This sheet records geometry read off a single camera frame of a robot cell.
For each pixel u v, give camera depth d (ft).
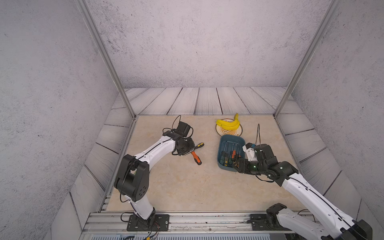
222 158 3.06
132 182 1.51
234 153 3.10
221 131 3.63
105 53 2.79
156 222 2.37
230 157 3.06
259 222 2.39
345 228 1.27
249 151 2.35
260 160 1.98
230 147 3.30
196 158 2.78
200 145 3.33
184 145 2.48
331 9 2.33
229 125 3.55
